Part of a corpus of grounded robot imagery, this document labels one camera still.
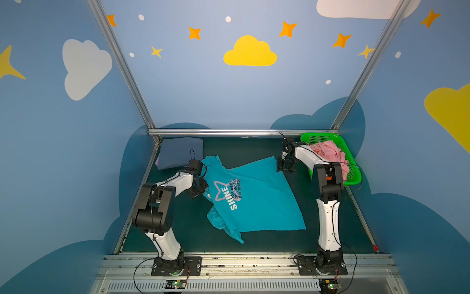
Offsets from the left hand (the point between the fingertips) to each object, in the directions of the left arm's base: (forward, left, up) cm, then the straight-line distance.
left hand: (206, 189), depth 97 cm
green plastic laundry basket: (+7, -80, +6) cm, 80 cm away
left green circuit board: (-42, +8, -1) cm, 42 cm away
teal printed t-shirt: (-3, -25, -2) cm, 26 cm away
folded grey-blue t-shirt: (+25, +21, +2) cm, 33 cm away
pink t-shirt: (+22, -73, +6) cm, 76 cm away
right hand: (+14, -42, +1) cm, 44 cm away
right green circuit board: (-41, -53, -2) cm, 67 cm away
